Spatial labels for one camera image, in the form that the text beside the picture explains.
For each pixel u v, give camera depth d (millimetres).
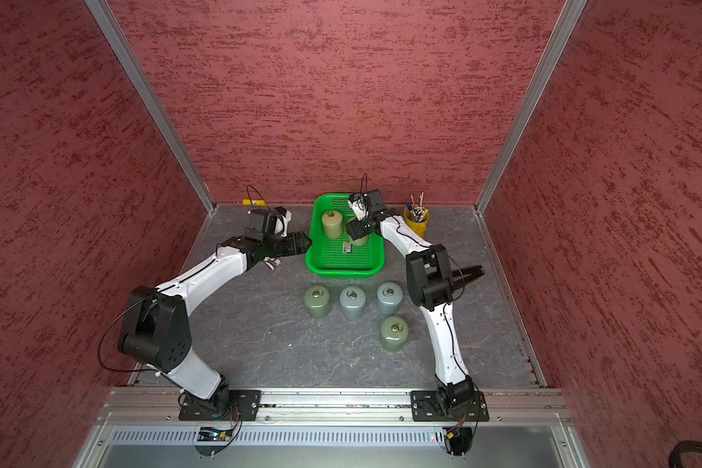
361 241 977
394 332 792
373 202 848
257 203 1220
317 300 847
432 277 633
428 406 738
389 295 853
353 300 851
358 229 962
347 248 1065
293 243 793
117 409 757
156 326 455
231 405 727
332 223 1041
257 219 704
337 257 1033
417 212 969
